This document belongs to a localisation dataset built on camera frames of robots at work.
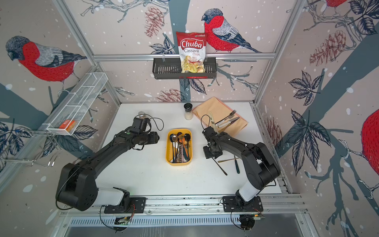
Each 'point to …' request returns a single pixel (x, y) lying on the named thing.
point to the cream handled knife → (211, 121)
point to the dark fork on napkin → (231, 113)
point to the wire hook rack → (51, 135)
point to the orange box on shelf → (68, 125)
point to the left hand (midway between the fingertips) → (158, 134)
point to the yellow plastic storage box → (179, 150)
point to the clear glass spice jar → (142, 115)
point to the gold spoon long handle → (228, 159)
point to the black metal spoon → (187, 137)
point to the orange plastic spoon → (182, 140)
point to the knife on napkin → (228, 122)
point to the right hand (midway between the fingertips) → (209, 153)
